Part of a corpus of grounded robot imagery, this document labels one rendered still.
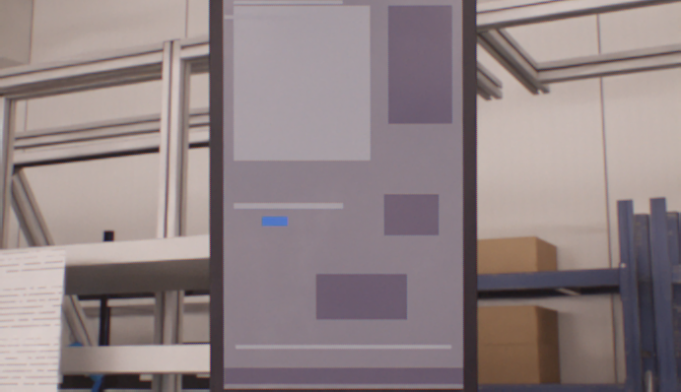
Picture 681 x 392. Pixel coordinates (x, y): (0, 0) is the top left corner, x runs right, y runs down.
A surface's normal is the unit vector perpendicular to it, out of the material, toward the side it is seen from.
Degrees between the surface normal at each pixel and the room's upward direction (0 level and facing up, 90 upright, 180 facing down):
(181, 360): 90
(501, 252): 90
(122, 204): 90
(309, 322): 101
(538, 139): 90
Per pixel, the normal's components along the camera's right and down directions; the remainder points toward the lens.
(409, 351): -0.01, 0.00
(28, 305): -0.43, -0.22
